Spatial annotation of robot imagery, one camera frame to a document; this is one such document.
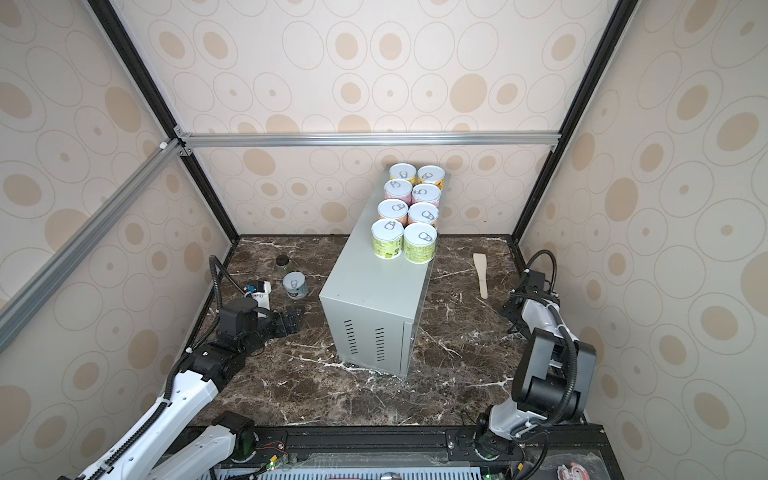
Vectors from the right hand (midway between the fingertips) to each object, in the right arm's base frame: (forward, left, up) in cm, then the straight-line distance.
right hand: (525, 320), depth 90 cm
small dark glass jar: (+21, +77, +6) cm, 80 cm away
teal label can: (+13, +72, +2) cm, 73 cm away
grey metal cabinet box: (-13, +44, +29) cm, 55 cm away
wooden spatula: (+28, +6, -7) cm, 29 cm away
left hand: (-3, +65, +15) cm, 67 cm away
